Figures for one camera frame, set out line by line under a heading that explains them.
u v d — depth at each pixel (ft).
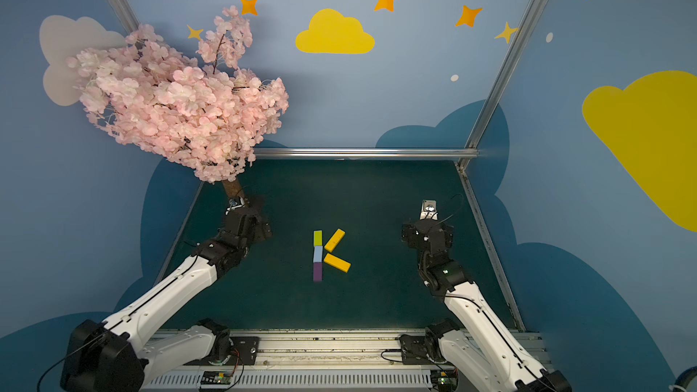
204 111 2.09
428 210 2.17
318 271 2.91
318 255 3.05
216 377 2.35
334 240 3.15
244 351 2.46
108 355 1.25
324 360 2.41
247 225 2.09
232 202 2.35
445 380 2.40
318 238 3.15
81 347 1.25
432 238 1.88
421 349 2.45
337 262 2.97
